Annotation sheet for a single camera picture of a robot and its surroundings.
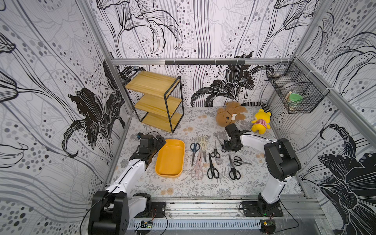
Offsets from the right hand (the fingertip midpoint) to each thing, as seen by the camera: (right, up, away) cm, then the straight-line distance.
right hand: (229, 145), depth 98 cm
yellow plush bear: (+23, +16, +2) cm, 28 cm away
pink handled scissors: (-22, -12, -10) cm, 27 cm away
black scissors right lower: (0, -14, -14) cm, 19 cm away
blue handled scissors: (-24, -1, -2) cm, 24 cm away
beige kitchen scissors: (-18, +4, 0) cm, 18 cm away
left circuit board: (-48, -35, -26) cm, 65 cm away
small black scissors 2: (-5, -1, -5) cm, 7 cm away
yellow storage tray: (-39, -8, -7) cm, 41 cm away
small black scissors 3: (+4, -9, -8) cm, 12 cm away
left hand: (-44, +3, -10) cm, 45 cm away
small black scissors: (-10, -4, -5) cm, 12 cm away
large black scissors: (-13, -13, -12) cm, 22 cm away
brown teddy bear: (+4, +24, +6) cm, 25 cm away
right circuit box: (+12, -35, -28) cm, 46 cm away
